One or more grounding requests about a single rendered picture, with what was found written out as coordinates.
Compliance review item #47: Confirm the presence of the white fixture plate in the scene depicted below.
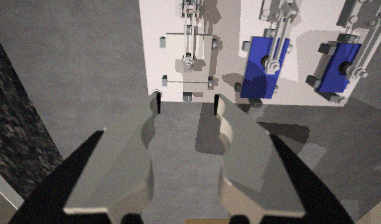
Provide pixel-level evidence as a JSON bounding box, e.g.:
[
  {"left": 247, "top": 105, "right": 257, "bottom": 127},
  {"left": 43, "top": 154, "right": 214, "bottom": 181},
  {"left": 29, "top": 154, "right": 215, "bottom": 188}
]
[{"left": 139, "top": 0, "right": 370, "bottom": 107}]

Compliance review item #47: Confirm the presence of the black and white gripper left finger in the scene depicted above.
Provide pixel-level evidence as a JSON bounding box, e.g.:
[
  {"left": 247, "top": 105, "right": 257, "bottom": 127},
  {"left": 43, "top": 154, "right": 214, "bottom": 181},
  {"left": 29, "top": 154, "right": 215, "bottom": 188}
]
[{"left": 8, "top": 92, "right": 161, "bottom": 224}]

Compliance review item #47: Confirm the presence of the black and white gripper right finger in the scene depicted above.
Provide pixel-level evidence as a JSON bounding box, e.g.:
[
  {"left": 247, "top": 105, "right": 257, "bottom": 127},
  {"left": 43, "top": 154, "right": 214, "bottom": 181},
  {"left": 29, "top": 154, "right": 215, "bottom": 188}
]
[{"left": 214, "top": 93, "right": 355, "bottom": 224}]

